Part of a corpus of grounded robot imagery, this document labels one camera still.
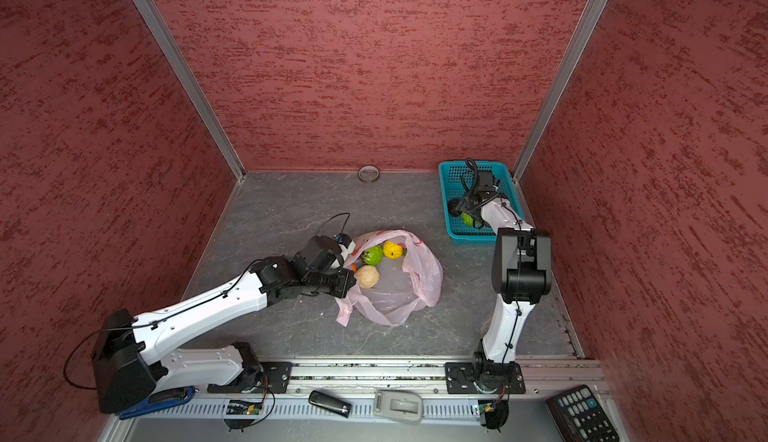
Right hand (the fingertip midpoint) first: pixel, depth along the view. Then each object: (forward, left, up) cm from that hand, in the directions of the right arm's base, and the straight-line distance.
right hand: (471, 212), depth 100 cm
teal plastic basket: (+14, +5, +3) cm, 15 cm away
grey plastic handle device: (-53, +27, -5) cm, 60 cm away
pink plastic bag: (-22, +24, -7) cm, 33 cm away
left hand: (-28, +38, +6) cm, 48 cm away
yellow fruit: (-13, +28, -2) cm, 31 cm away
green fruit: (-15, +34, 0) cm, 37 cm away
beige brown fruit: (-22, +35, -1) cm, 42 cm away
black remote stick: (-52, +44, -4) cm, 69 cm away
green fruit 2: (-2, +1, -1) cm, 3 cm away
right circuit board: (-55, +4, -9) cm, 56 cm away
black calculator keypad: (-57, -16, -6) cm, 59 cm away
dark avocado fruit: (+4, +5, -2) cm, 7 cm away
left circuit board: (-52, +68, -9) cm, 86 cm away
